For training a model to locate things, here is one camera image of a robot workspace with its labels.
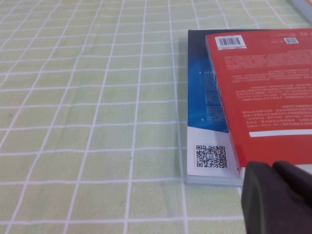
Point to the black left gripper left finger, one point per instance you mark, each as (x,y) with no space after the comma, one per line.
(270,206)

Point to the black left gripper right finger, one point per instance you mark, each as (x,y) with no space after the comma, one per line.
(298,180)

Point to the blue and white book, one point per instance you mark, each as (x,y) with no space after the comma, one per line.
(210,154)

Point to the red paperback book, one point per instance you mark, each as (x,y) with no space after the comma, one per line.
(264,80)

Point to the white and grey book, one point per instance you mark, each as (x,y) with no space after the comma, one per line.
(303,8)

